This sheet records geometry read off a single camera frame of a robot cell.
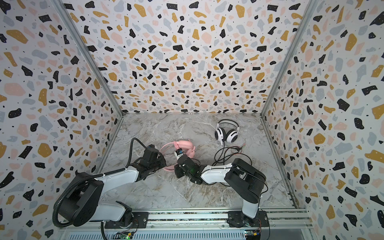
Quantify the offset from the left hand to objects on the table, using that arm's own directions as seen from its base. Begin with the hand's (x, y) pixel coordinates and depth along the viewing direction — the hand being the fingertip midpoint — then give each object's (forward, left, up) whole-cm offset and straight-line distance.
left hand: (167, 158), depth 90 cm
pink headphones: (+4, -13, +4) cm, 14 cm away
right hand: (-4, -4, +1) cm, 6 cm away
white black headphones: (+14, -41, +2) cm, 43 cm away
